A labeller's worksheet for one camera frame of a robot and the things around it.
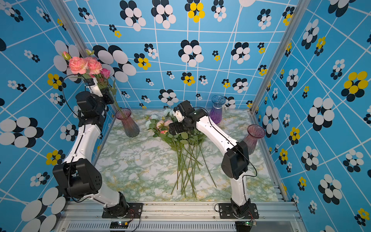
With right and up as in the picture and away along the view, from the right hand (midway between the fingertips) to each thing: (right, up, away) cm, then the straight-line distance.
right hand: (178, 128), depth 85 cm
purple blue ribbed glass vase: (+25, +11, +16) cm, 32 cm away
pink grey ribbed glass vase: (-34, -1, +13) cm, 36 cm away
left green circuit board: (-29, -48, -12) cm, 58 cm away
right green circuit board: (+34, -47, -15) cm, 60 cm away
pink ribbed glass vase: (+45, -2, +1) cm, 45 cm away
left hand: (-37, +23, -8) cm, 44 cm away
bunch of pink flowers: (+7, -17, +9) cm, 20 cm away
